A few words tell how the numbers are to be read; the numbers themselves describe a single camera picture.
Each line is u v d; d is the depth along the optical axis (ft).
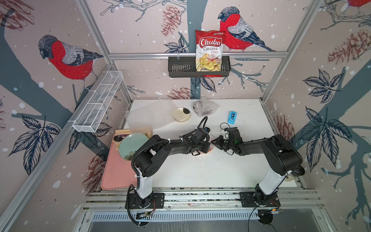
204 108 3.52
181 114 3.62
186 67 3.50
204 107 3.53
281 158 1.64
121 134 3.28
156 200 2.41
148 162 1.59
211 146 3.01
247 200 2.39
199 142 2.41
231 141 2.63
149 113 3.65
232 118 3.50
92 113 2.39
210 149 2.90
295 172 2.38
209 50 2.76
